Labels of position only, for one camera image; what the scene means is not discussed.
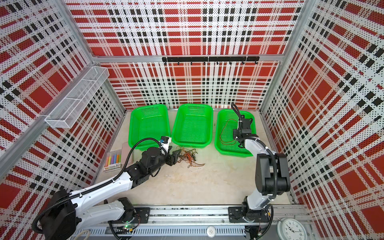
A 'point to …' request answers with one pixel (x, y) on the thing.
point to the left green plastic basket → (148, 121)
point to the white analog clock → (291, 229)
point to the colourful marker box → (113, 161)
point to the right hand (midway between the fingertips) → (242, 130)
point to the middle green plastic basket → (193, 125)
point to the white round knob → (211, 231)
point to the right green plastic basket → (226, 121)
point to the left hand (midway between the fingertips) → (178, 148)
